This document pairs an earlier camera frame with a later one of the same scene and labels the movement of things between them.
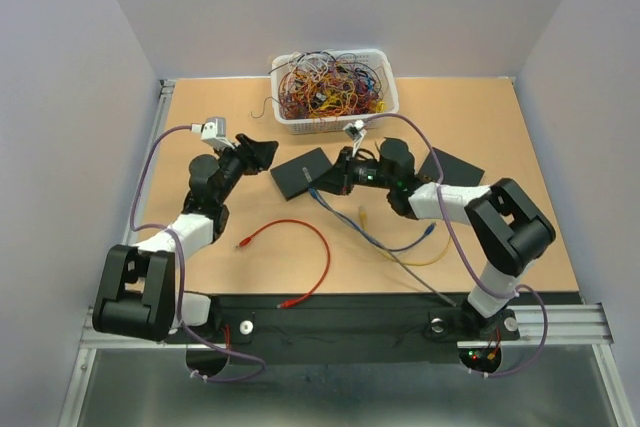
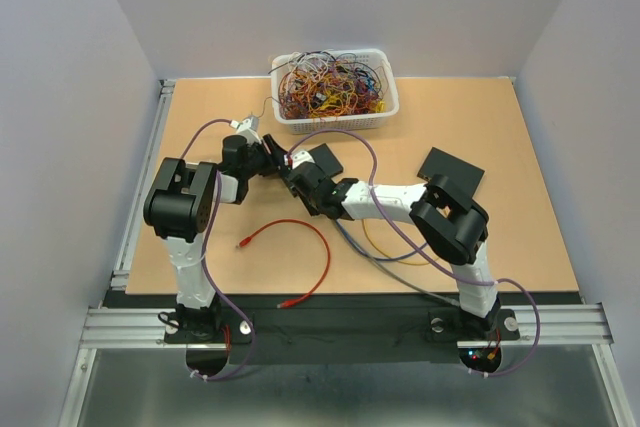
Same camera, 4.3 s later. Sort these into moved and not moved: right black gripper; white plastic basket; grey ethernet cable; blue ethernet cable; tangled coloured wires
Moved: grey ethernet cable; blue ethernet cable; right black gripper
Not moved: white plastic basket; tangled coloured wires
